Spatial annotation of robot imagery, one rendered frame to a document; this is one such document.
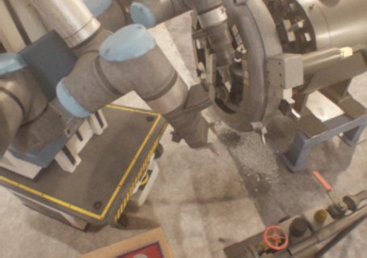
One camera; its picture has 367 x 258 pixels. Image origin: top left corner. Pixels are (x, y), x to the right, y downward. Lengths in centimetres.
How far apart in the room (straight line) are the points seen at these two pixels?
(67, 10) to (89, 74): 16
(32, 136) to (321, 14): 124
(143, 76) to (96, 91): 9
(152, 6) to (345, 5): 95
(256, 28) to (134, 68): 61
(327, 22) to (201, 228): 116
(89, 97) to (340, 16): 116
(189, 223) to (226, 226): 19
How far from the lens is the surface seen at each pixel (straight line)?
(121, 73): 42
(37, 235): 160
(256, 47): 92
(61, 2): 55
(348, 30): 135
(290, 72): 86
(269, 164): 154
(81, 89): 46
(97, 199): 113
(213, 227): 132
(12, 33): 102
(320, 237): 76
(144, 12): 77
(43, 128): 81
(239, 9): 97
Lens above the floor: 123
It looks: 44 degrees down
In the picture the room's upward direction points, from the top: 7 degrees counter-clockwise
